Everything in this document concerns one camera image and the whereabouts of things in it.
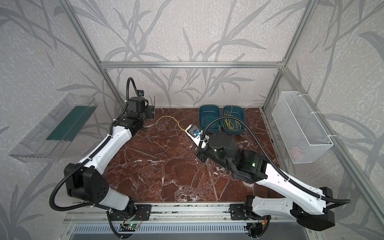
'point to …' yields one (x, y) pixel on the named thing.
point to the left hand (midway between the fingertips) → (144, 101)
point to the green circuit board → (133, 225)
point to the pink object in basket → (295, 153)
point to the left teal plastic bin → (207, 113)
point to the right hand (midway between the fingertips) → (194, 132)
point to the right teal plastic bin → (238, 112)
